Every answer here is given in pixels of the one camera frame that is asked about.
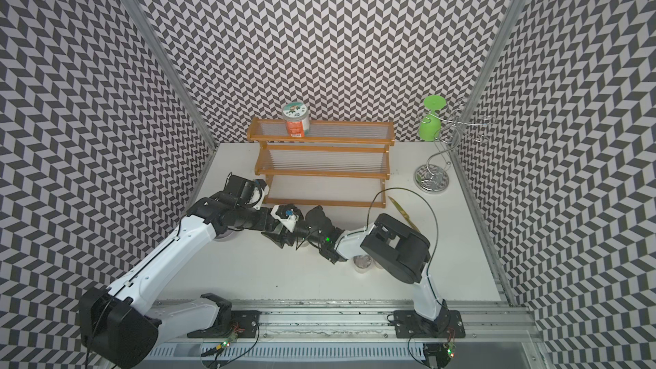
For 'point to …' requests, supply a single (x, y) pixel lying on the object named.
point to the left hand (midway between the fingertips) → (267, 222)
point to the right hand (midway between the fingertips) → (270, 222)
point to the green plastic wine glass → (430, 126)
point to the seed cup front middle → (362, 263)
